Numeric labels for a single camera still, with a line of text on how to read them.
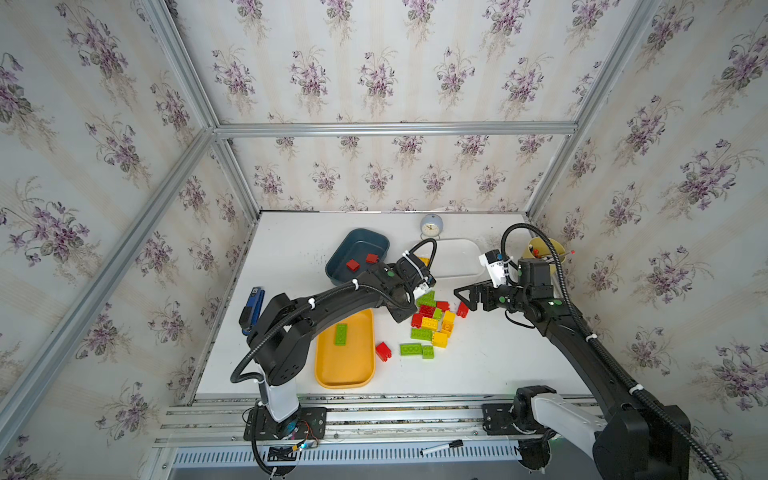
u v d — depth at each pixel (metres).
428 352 0.84
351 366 0.84
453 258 1.07
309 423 0.73
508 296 0.68
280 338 0.45
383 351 0.83
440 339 0.85
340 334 0.88
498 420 0.73
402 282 0.61
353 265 1.03
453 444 0.70
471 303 0.71
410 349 0.85
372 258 1.04
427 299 0.96
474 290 0.69
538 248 0.94
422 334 0.88
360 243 1.10
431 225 1.08
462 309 0.91
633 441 0.38
